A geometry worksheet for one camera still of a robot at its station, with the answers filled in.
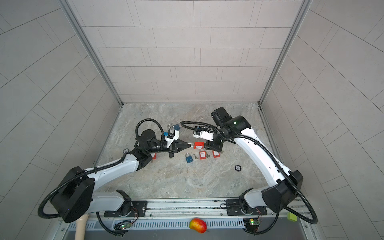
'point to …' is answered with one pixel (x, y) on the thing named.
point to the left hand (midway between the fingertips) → (191, 146)
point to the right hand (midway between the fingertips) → (207, 143)
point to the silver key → (195, 157)
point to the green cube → (291, 217)
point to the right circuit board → (251, 224)
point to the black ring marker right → (237, 168)
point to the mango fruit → (198, 224)
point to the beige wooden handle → (80, 228)
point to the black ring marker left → (125, 151)
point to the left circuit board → (122, 225)
